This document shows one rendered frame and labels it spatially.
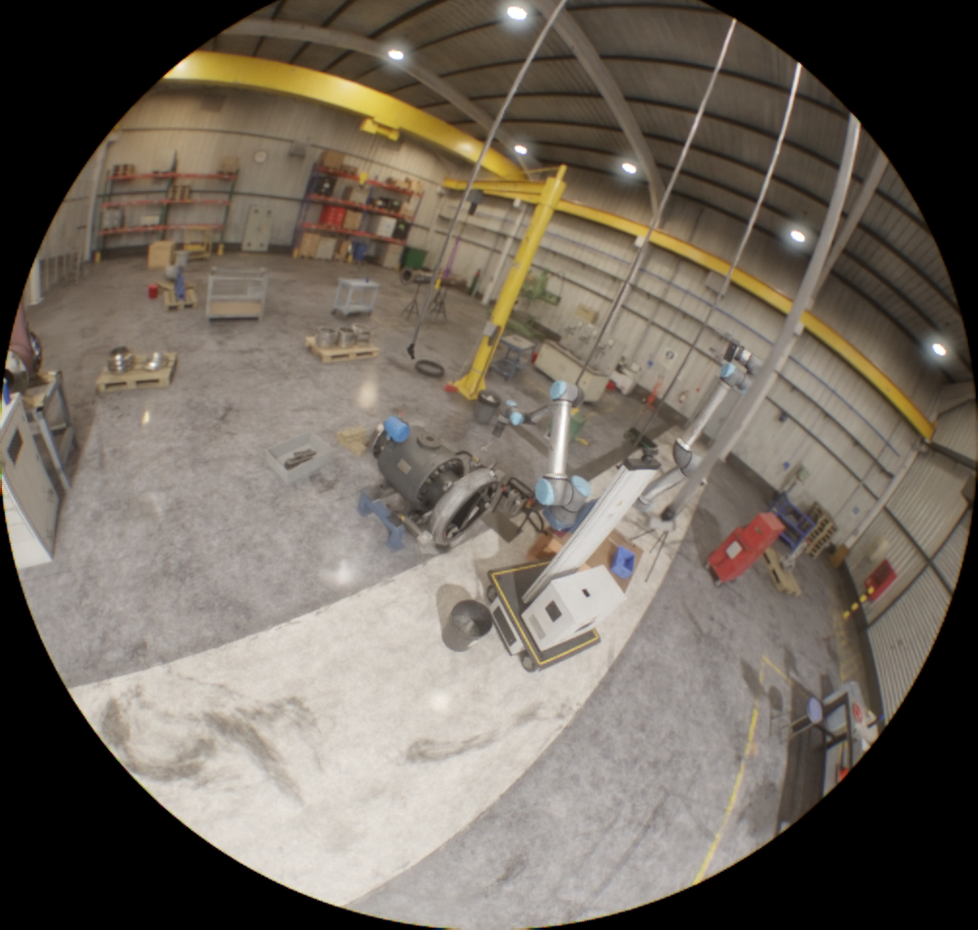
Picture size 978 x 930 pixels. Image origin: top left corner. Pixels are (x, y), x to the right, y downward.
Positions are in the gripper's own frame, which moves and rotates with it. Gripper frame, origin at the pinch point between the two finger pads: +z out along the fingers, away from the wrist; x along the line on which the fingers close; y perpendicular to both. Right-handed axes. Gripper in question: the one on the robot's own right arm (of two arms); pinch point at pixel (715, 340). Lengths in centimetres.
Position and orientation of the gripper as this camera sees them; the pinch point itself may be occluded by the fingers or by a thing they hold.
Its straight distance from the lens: 211.0
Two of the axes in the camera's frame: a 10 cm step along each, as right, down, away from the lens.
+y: -7.4, 5.6, -3.6
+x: 0.9, 6.2, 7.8
